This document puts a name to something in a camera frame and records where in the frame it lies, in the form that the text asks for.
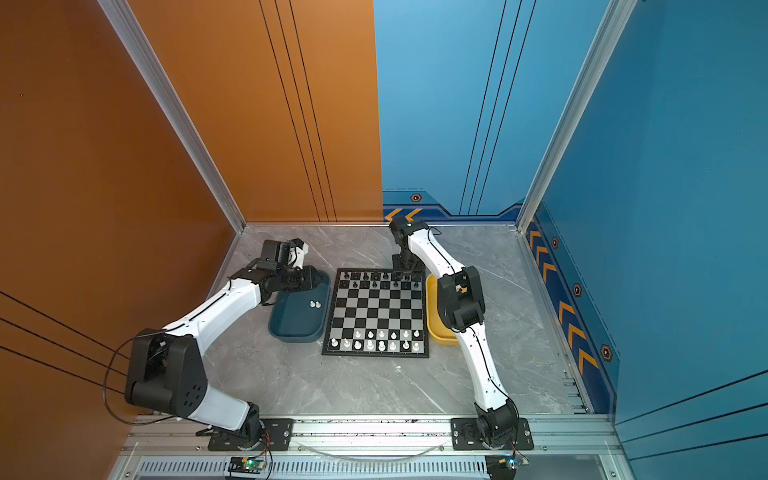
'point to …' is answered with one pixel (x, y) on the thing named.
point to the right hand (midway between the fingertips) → (403, 275)
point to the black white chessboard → (378, 312)
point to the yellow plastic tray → (435, 324)
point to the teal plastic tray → (302, 316)
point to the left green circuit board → (246, 465)
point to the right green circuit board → (504, 467)
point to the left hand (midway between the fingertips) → (320, 274)
